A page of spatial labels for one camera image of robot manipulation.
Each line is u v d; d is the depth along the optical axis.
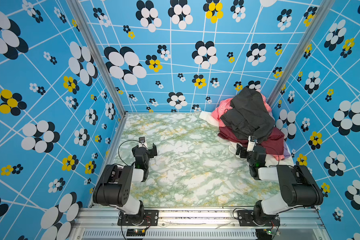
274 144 0.90
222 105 1.09
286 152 0.93
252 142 0.81
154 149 0.87
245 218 0.73
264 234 0.69
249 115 1.02
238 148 0.87
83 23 0.74
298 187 0.46
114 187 0.46
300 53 0.84
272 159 0.91
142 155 0.71
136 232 0.72
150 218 0.73
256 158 0.72
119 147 1.02
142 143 0.78
